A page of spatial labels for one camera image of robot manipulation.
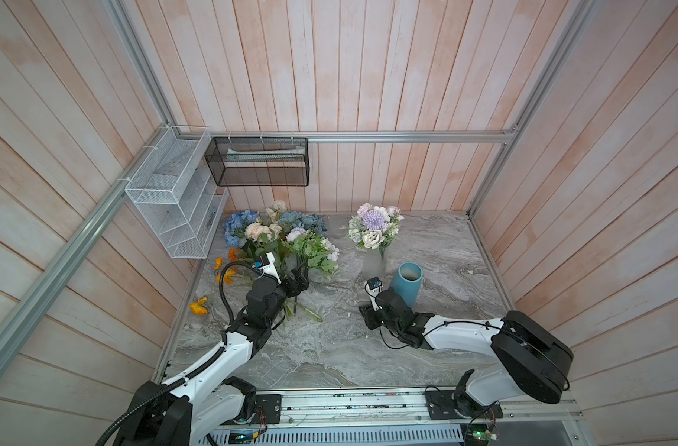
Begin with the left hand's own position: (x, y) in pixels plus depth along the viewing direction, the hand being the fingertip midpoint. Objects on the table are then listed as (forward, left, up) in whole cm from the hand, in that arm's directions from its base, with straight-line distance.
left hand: (298, 271), depth 82 cm
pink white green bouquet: (+13, +5, -7) cm, 15 cm away
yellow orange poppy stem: (-5, +34, -15) cm, 38 cm away
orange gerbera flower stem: (+13, +25, -9) cm, 30 cm away
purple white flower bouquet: (+8, -23, +12) cm, 27 cm away
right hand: (-4, -21, -13) cm, 25 cm away
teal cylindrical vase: (-5, -31, +3) cm, 32 cm away
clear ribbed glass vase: (+11, -26, -11) cm, 30 cm away
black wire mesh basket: (+48, +19, +5) cm, 52 cm away
